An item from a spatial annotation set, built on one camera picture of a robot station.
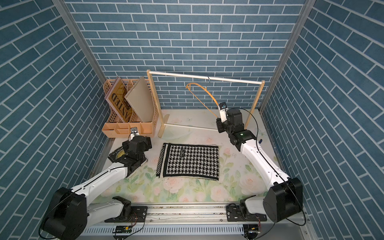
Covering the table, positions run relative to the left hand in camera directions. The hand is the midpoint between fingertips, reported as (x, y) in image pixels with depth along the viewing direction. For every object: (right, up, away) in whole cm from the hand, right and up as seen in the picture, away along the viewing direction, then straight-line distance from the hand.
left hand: (142, 138), depth 86 cm
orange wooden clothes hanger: (+26, +32, +8) cm, 42 cm away
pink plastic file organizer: (-23, +6, +13) cm, 27 cm away
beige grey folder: (-8, +25, +17) cm, 31 cm away
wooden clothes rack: (+5, +7, +24) cm, 25 cm away
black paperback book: (-10, -9, -7) cm, 15 cm away
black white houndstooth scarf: (+20, -14, +5) cm, 25 cm away
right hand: (+46, +12, -4) cm, 48 cm away
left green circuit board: (-4, -43, -14) cm, 45 cm away
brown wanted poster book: (-20, +25, +8) cm, 33 cm away
